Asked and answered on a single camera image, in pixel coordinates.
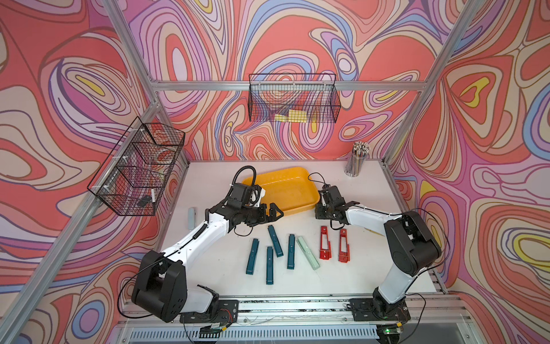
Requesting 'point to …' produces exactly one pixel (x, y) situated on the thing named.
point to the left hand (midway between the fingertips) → (277, 217)
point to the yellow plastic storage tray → (291, 189)
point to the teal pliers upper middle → (277, 248)
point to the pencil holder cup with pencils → (357, 160)
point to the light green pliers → (311, 258)
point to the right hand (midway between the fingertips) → (321, 215)
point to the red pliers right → (344, 254)
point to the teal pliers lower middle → (270, 266)
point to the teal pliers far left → (251, 263)
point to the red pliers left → (325, 249)
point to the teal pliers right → (291, 264)
